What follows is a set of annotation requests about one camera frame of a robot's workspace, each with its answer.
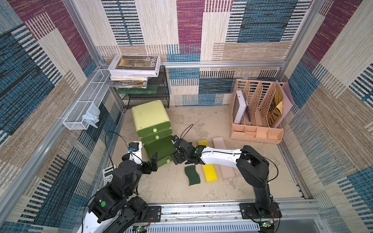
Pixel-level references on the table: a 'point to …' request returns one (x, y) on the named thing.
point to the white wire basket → (93, 92)
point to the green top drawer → (165, 125)
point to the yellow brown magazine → (275, 112)
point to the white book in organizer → (243, 107)
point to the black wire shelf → (162, 94)
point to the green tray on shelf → (148, 89)
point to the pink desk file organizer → (249, 106)
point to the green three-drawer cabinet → (152, 124)
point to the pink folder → (288, 103)
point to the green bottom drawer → (164, 147)
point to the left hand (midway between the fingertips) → (147, 151)
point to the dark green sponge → (192, 174)
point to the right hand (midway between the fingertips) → (177, 151)
